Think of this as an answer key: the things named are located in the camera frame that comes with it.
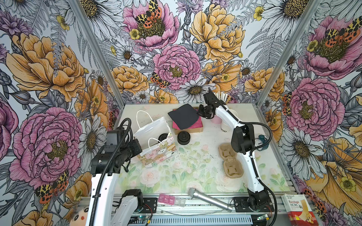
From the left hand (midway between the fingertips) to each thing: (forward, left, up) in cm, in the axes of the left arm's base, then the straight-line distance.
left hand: (139, 151), depth 71 cm
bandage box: (-24, -77, -17) cm, 83 cm away
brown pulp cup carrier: (-2, -51, -19) cm, 55 cm away
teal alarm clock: (+14, -72, -15) cm, 75 cm away
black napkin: (+36, -23, -15) cm, 46 cm away
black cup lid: (+12, -10, -5) cm, 16 cm away
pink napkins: (+31, -33, -19) cm, 49 cm away
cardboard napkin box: (+25, -28, -18) cm, 42 cm away
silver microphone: (-15, -27, -17) cm, 35 cm away
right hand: (+34, -32, -13) cm, 49 cm away
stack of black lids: (+18, -22, -18) cm, 34 cm away
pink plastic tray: (-18, -19, -21) cm, 33 cm away
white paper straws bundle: (+44, -49, -2) cm, 66 cm away
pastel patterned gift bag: (+2, -6, -6) cm, 8 cm away
